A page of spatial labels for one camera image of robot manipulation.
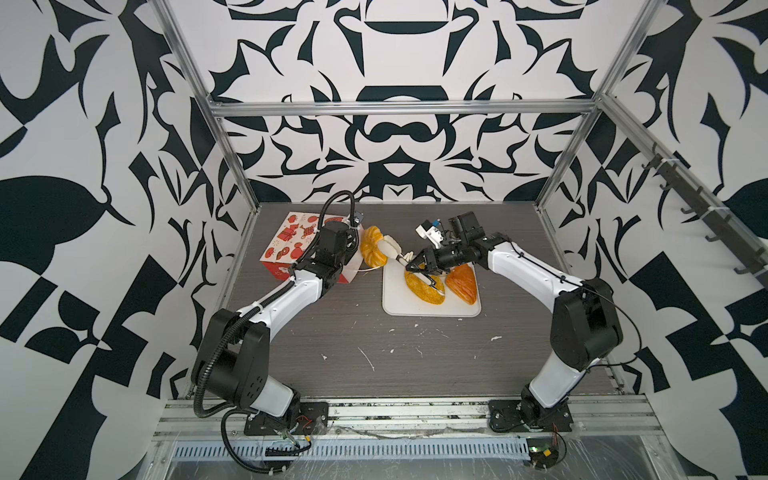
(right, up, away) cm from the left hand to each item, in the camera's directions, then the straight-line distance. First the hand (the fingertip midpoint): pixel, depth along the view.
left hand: (336, 226), depth 87 cm
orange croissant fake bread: (+37, -16, +7) cm, 42 cm away
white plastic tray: (+18, -23, +7) cm, 30 cm away
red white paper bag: (-15, -3, +8) cm, 17 cm away
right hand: (+21, -11, -5) cm, 24 cm away
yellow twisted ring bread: (+10, -8, +7) cm, 14 cm away
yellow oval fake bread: (+26, -19, +5) cm, 33 cm away
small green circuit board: (+51, -53, -16) cm, 75 cm away
